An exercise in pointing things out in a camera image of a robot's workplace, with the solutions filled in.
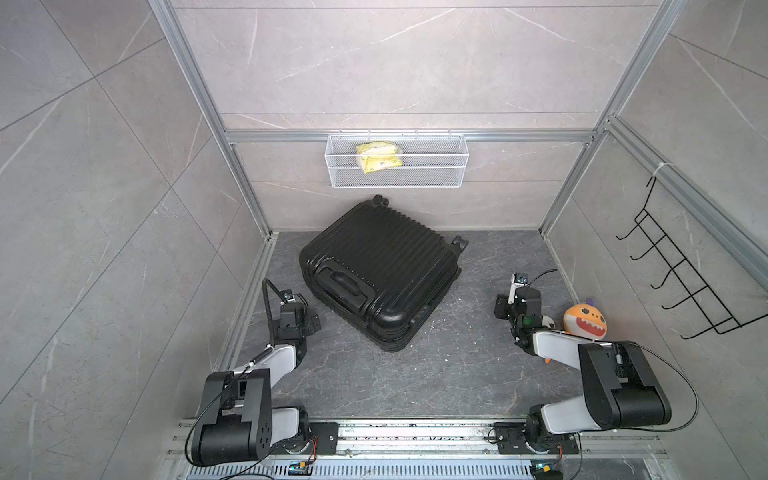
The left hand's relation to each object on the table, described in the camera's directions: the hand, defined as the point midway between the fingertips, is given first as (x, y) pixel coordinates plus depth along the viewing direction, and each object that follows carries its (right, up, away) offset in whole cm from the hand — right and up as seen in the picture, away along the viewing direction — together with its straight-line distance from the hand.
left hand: (297, 312), depth 92 cm
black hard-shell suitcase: (+25, +14, -10) cm, 30 cm away
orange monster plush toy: (+87, -1, -6) cm, 87 cm away
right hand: (+68, +5, +2) cm, 68 cm away
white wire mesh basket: (+43, +51, +9) cm, 67 cm away
